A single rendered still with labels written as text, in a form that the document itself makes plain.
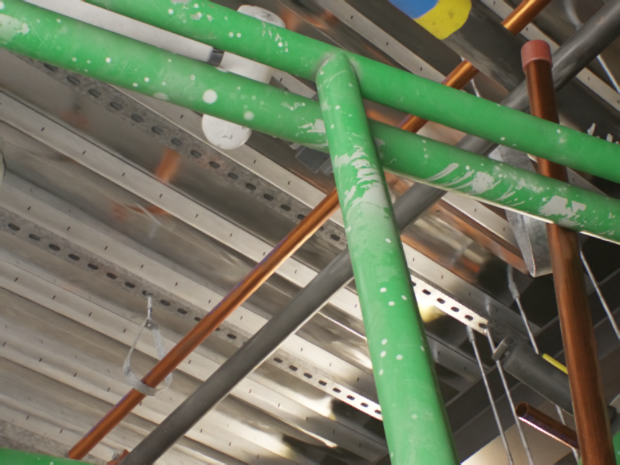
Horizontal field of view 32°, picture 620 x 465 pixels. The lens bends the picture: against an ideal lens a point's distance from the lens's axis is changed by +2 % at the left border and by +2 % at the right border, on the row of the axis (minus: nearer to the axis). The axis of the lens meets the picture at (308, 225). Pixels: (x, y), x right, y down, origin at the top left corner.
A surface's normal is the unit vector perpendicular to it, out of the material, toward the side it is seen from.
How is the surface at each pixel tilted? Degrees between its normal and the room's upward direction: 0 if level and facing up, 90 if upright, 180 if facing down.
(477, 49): 176
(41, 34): 153
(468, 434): 90
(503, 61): 176
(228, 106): 171
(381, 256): 90
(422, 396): 90
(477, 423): 90
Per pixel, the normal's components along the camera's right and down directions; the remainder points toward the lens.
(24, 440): 0.64, -0.63
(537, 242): 0.02, 0.38
